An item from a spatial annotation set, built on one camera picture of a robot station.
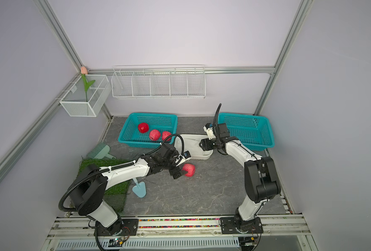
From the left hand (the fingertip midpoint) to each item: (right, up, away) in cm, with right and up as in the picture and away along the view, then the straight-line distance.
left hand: (182, 164), depth 86 cm
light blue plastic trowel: (-23, -14, -1) cm, 27 cm away
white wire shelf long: (-16, +50, +12) cm, 54 cm away
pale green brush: (-55, +5, +15) cm, 57 cm away
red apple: (-28, +21, +21) cm, 41 cm away
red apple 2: (-19, +16, +16) cm, 29 cm away
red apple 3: (-12, +16, +15) cm, 25 cm away
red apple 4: (+4, -3, 0) cm, 5 cm away
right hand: (+13, +12, +7) cm, 19 cm away
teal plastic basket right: (+50, +18, +25) cm, 59 cm away
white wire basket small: (-53, +33, -8) cm, 63 cm away
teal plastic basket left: (-36, +14, +20) cm, 44 cm away
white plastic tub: (+5, +11, +7) cm, 14 cm away
